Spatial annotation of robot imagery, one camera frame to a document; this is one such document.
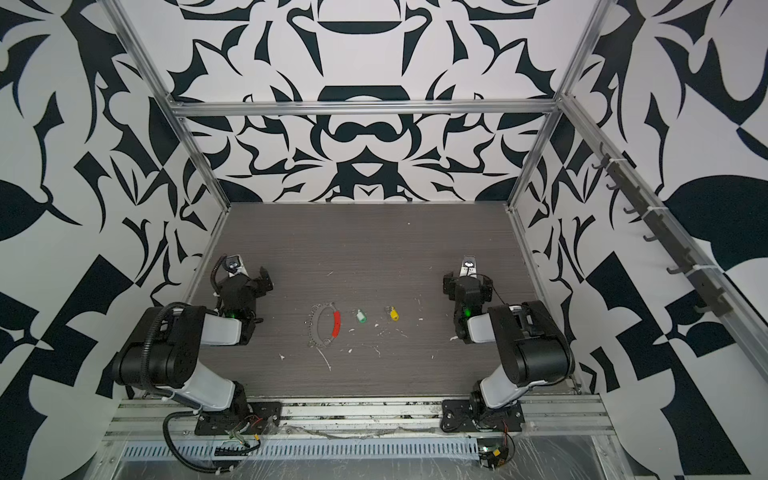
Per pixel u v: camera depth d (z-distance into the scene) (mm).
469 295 714
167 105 895
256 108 920
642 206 595
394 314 923
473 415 672
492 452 711
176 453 674
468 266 803
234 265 792
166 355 452
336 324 898
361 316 914
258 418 728
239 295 708
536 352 462
